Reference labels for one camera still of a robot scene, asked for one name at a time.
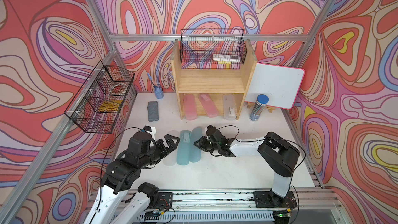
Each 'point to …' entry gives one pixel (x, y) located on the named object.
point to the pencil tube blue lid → (259, 104)
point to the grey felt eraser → (153, 111)
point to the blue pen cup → (158, 90)
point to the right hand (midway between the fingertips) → (195, 148)
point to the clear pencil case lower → (229, 107)
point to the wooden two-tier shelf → (211, 85)
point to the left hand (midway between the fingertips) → (176, 144)
